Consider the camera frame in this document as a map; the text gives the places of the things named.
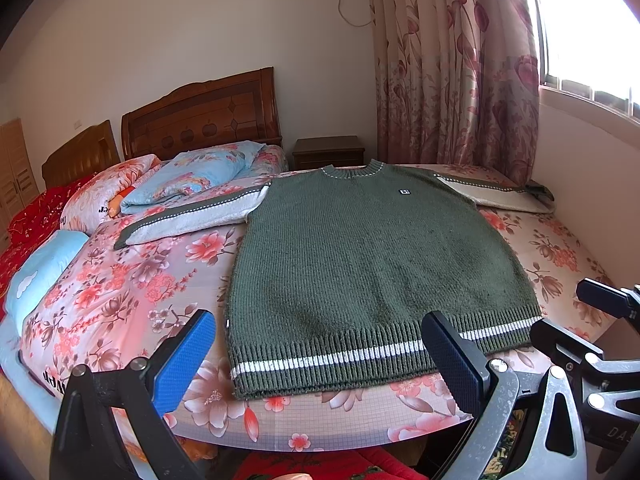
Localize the red patterned garment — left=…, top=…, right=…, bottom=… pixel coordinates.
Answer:
left=233, top=446, right=426, bottom=480

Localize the small wooden headboard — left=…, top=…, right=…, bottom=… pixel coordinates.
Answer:
left=41, top=119, right=122, bottom=190

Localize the window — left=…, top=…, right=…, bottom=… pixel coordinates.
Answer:
left=535, top=0, right=639, bottom=122

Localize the pink floral curtain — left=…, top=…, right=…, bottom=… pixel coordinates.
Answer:
left=370, top=0, right=539, bottom=185

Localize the light blue floral pillow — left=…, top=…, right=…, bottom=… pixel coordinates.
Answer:
left=120, top=141, right=265, bottom=214

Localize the red blanket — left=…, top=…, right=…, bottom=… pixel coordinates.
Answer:
left=0, top=174, right=94, bottom=318

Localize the pink floral pillow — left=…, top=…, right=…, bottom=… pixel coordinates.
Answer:
left=60, top=154, right=160, bottom=235

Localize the wooden louvered door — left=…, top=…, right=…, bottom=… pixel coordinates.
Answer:
left=0, top=118, right=39, bottom=252

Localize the green white knit sweater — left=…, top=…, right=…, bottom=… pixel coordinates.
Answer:
left=116, top=162, right=540, bottom=400

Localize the light blue cloth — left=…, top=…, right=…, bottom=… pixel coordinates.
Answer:
left=6, top=230, right=89, bottom=335

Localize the large carved wooden headboard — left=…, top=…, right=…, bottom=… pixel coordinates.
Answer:
left=120, top=67, right=282, bottom=160

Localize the dark wooden nightstand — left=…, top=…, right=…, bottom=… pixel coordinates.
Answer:
left=292, top=136, right=364, bottom=170

